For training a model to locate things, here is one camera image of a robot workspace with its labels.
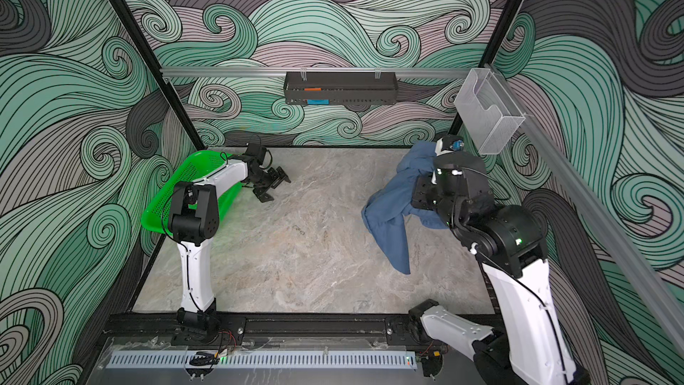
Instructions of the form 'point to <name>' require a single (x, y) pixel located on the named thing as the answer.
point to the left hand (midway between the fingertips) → (286, 185)
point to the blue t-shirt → (385, 213)
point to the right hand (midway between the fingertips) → (429, 180)
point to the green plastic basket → (200, 164)
